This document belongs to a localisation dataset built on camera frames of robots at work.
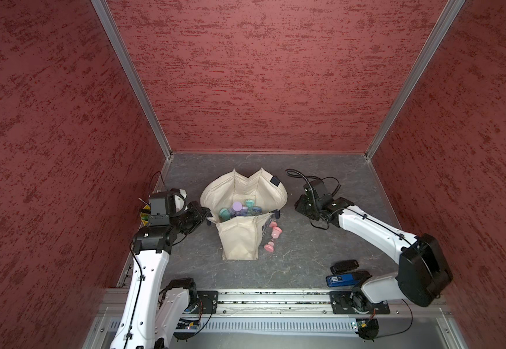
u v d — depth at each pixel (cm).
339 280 76
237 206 90
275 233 90
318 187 66
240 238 78
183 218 61
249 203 97
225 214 90
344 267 80
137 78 90
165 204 53
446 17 73
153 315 41
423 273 42
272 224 90
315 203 66
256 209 95
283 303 76
